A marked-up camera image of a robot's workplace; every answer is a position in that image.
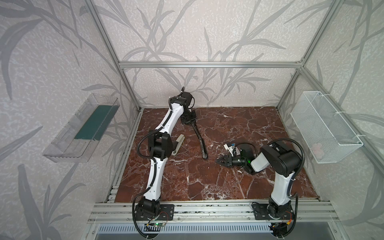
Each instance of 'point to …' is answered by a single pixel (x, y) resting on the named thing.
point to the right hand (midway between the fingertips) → (218, 158)
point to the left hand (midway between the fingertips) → (197, 117)
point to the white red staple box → (228, 146)
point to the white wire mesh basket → (328, 137)
